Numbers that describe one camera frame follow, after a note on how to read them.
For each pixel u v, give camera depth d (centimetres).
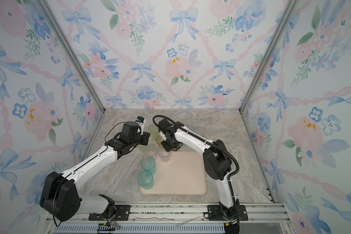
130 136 63
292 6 69
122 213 74
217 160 51
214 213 73
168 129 66
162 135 83
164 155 93
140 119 73
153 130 99
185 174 86
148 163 84
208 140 54
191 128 62
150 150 91
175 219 73
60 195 40
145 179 82
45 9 69
